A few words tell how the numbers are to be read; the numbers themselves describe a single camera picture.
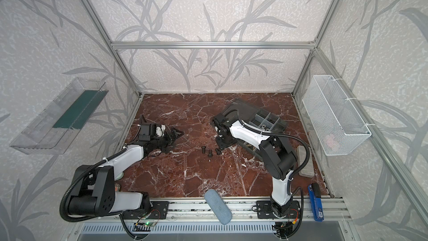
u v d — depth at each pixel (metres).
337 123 0.61
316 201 0.74
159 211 0.72
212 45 1.99
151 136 0.71
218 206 0.72
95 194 0.42
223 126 0.67
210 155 0.91
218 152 0.91
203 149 0.93
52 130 0.64
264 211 0.73
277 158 0.49
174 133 0.82
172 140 0.79
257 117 1.02
